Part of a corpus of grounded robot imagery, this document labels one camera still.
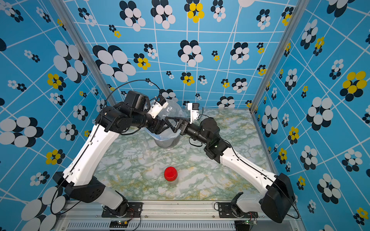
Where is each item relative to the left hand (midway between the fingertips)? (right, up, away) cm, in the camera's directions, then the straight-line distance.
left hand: (166, 119), depth 66 cm
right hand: (+3, +1, -3) cm, 5 cm away
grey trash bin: (-3, -15, +26) cm, 30 cm away
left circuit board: (-25, -53, +6) cm, 59 cm away
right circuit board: (+40, -50, +3) cm, 64 cm away
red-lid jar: (+1, -28, +8) cm, 29 cm away
